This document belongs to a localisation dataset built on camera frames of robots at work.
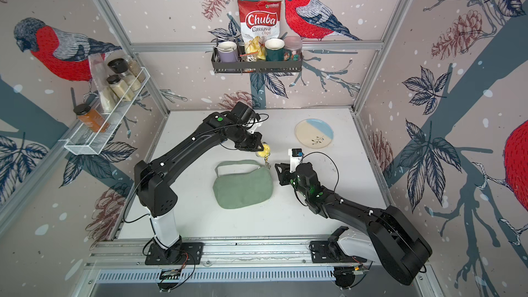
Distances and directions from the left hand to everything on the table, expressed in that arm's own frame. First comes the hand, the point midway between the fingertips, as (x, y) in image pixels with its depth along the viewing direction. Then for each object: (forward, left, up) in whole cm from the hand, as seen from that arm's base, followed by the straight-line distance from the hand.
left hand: (266, 144), depth 79 cm
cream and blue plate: (+23, -25, -22) cm, 40 cm away
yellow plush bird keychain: (-2, +1, -3) cm, 4 cm away
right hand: (-3, -4, -10) cm, 11 cm away
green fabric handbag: (-11, +14, -18) cm, 25 cm away
